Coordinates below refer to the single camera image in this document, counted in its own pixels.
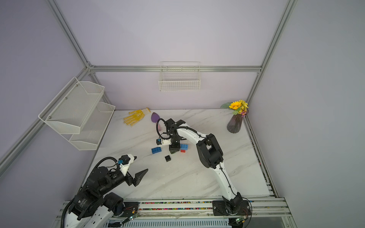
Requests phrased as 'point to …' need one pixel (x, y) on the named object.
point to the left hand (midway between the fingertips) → (140, 165)
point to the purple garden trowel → (155, 117)
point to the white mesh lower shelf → (93, 131)
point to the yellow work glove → (136, 116)
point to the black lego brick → (168, 158)
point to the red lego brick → (183, 151)
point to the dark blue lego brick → (156, 150)
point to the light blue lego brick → (184, 147)
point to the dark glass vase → (235, 124)
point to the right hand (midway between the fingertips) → (174, 148)
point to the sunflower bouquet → (240, 107)
